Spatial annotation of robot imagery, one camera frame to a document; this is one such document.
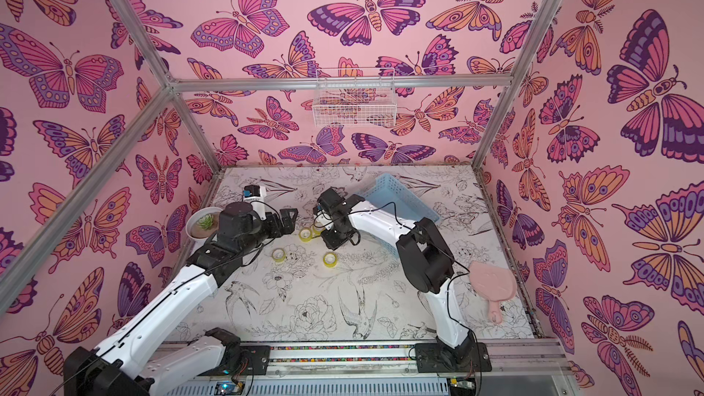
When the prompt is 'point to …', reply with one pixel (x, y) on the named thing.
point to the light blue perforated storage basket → (386, 190)
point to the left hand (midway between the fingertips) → (288, 209)
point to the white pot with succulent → (203, 223)
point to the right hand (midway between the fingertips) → (326, 245)
